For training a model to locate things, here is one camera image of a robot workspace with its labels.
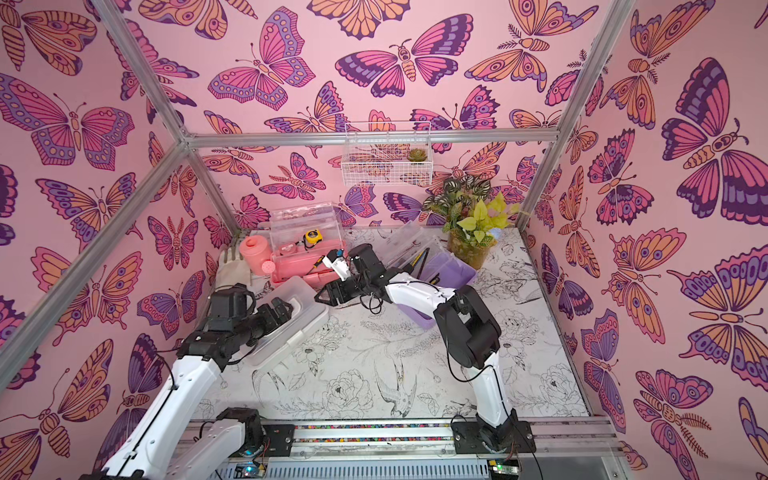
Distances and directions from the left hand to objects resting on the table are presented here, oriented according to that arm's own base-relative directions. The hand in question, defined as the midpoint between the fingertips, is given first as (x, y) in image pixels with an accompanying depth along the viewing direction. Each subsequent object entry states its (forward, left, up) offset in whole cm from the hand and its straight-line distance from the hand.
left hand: (283, 311), depth 81 cm
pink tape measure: (+27, +6, -5) cm, 29 cm away
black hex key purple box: (+22, -40, -6) cm, 46 cm away
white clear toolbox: (+3, -5, -4) cm, 7 cm away
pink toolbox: (+34, +3, -6) cm, 35 cm away
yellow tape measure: (+33, -1, -5) cm, 33 cm away
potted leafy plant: (+28, -54, +9) cm, 62 cm away
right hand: (+7, -10, -1) cm, 12 cm away
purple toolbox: (+25, -40, -6) cm, 48 cm away
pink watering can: (+24, +16, -3) cm, 29 cm away
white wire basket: (+46, -28, +20) cm, 57 cm away
